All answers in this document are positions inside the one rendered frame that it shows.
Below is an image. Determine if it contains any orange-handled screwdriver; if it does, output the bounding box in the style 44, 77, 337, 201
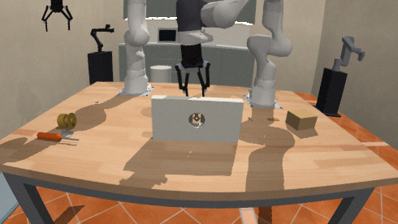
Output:
37, 132, 79, 141

